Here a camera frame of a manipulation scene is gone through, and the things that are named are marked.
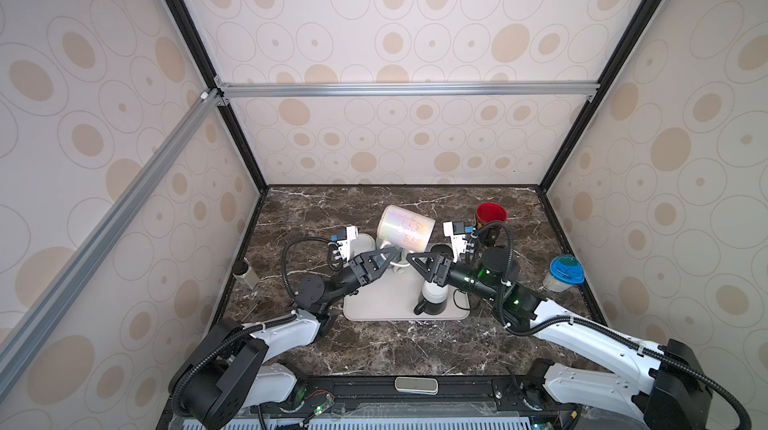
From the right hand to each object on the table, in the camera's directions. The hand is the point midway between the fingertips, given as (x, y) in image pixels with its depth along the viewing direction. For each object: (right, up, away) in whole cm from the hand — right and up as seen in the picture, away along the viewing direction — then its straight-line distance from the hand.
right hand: (411, 260), depth 67 cm
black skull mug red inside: (+27, +11, +30) cm, 42 cm away
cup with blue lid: (+46, -6, +19) cm, 50 cm away
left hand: (-2, +1, -3) cm, 4 cm away
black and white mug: (+7, -13, +15) cm, 21 cm away
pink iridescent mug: (-2, +7, -3) cm, 8 cm away
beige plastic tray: (-4, -15, +23) cm, 28 cm away
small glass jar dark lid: (-47, -7, +20) cm, 52 cm away
